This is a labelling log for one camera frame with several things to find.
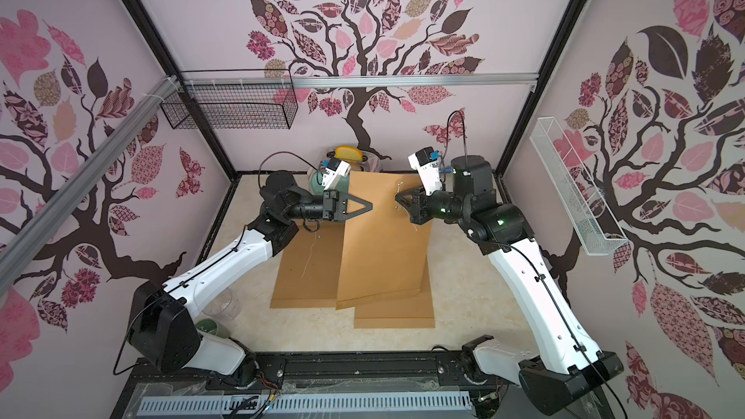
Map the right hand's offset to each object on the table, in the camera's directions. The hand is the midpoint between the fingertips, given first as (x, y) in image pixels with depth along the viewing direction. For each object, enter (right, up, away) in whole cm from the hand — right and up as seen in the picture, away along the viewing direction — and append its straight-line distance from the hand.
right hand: (399, 202), depth 64 cm
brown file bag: (-4, -12, +2) cm, 12 cm away
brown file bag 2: (+4, -33, +21) cm, 39 cm away
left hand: (-7, -2, -1) cm, 8 cm away
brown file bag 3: (-28, -24, +29) cm, 46 cm away
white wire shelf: (+46, +1, +6) cm, 46 cm away
